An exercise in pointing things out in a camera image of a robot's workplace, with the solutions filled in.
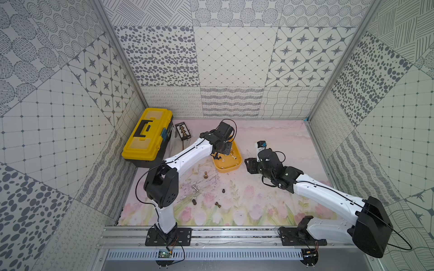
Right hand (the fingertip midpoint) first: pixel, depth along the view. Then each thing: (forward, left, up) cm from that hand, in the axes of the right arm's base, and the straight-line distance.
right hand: (250, 161), depth 82 cm
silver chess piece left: (-8, +28, -14) cm, 32 cm away
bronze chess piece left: (-1, +23, -14) cm, 27 cm away
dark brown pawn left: (-16, +28, -12) cm, 34 cm away
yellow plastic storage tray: (+8, +10, -14) cm, 19 cm away
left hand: (+11, +13, +1) cm, 16 cm away
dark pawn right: (-9, +13, -14) cm, 22 cm away
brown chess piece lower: (-16, +16, -16) cm, 28 cm away
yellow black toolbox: (+8, +52, +4) cm, 53 cm away
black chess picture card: (+30, +41, -11) cm, 52 cm away
